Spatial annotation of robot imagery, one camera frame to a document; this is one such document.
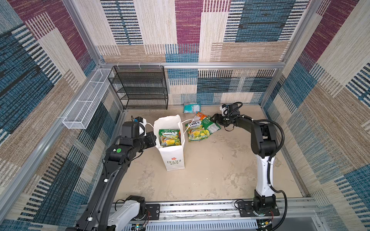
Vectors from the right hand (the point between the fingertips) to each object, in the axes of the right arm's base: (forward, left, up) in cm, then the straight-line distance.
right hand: (216, 121), depth 107 cm
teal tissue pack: (+13, +17, +1) cm, 22 cm away
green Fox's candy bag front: (-22, +31, +12) cm, 40 cm away
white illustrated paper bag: (-35, +28, +15) cm, 47 cm away
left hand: (-27, +36, +22) cm, 50 cm away
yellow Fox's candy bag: (-9, +15, +1) cm, 17 cm away
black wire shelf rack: (+22, +56, +15) cm, 62 cm away
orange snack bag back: (+6, +10, -1) cm, 12 cm away
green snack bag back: (-4, +5, 0) cm, 7 cm away
